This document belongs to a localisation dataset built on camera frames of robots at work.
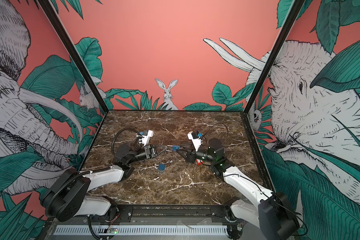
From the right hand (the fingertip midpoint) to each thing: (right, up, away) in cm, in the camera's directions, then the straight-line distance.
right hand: (177, 150), depth 71 cm
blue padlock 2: (-1, +1, 0) cm, 2 cm away
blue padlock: (-11, -14, +19) cm, 26 cm away
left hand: (-5, +1, -2) cm, 6 cm away
